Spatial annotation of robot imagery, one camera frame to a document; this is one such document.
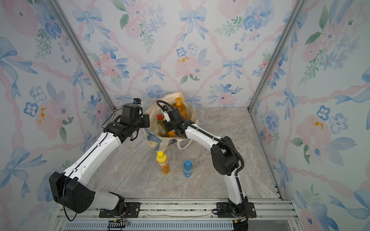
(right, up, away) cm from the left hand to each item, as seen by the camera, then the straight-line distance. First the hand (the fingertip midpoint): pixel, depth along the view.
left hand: (147, 116), depth 80 cm
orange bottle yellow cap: (+12, -11, +13) cm, 21 cm away
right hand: (+10, -2, +12) cm, 16 cm away
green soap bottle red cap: (+5, -9, +15) cm, 18 cm away
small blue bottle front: (+22, -28, -4) cm, 36 cm away
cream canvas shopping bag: (0, -13, +10) cm, 17 cm away
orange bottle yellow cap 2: (+9, -22, -9) cm, 25 cm away
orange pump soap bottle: (+18, +6, +16) cm, 25 cm away
